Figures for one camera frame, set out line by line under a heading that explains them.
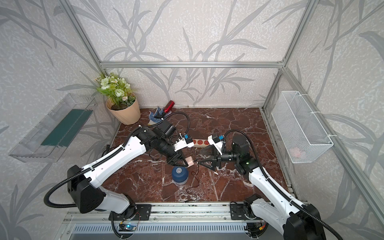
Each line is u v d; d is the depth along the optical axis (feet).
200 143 2.32
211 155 2.37
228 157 2.06
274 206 1.53
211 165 2.03
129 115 3.29
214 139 1.99
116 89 2.98
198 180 2.74
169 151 2.04
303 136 2.01
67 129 2.03
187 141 2.11
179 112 2.13
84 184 1.29
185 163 2.20
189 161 2.25
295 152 2.37
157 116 3.76
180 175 2.51
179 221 2.36
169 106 3.92
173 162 2.03
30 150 1.90
